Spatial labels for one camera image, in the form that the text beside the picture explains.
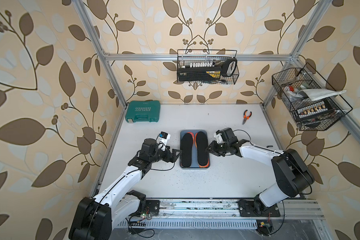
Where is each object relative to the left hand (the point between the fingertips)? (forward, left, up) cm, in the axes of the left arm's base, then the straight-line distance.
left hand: (175, 149), depth 81 cm
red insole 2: (-4, -18, -11) cm, 22 cm away
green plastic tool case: (+37, +27, -9) cm, 47 cm away
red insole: (+15, -10, -10) cm, 21 cm away
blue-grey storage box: (-4, -12, -13) cm, 18 cm away
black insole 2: (+12, -16, -9) cm, 23 cm away
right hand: (+4, -18, -8) cm, 21 cm away
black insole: (+8, -6, -10) cm, 14 cm away
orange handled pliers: (+34, -51, -12) cm, 62 cm away
